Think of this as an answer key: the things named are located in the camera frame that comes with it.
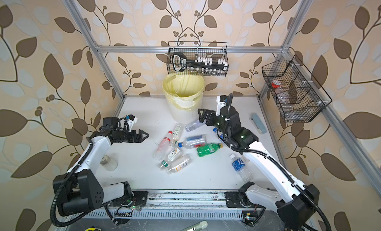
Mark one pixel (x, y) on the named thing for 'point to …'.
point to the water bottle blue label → (238, 165)
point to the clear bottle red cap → (162, 146)
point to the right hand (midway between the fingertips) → (205, 111)
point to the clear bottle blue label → (220, 136)
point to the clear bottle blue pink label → (193, 142)
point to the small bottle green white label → (176, 132)
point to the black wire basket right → (299, 98)
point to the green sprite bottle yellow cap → (206, 149)
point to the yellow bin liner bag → (183, 91)
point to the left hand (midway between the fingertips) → (138, 133)
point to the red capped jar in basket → (276, 84)
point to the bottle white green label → (172, 154)
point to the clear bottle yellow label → (180, 164)
